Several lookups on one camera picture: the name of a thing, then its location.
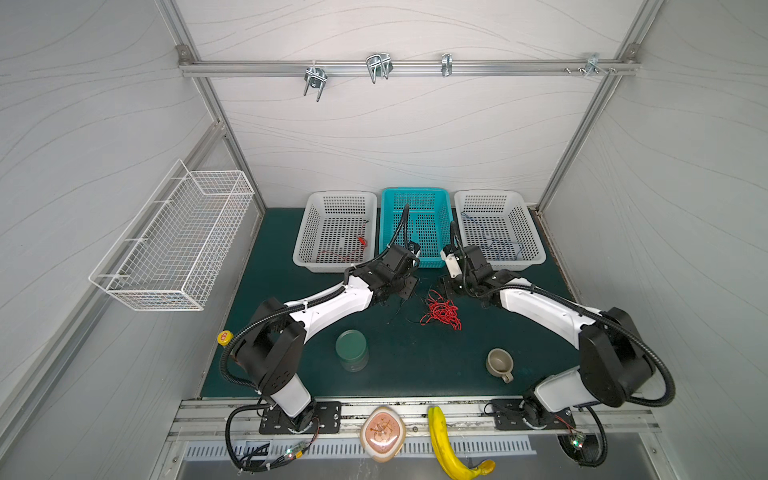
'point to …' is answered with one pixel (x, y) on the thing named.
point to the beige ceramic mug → (500, 363)
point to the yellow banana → (445, 454)
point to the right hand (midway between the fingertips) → (447, 275)
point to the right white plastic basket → (504, 224)
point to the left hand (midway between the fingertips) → (411, 272)
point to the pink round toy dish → (383, 434)
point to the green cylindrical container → (352, 350)
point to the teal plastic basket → (431, 225)
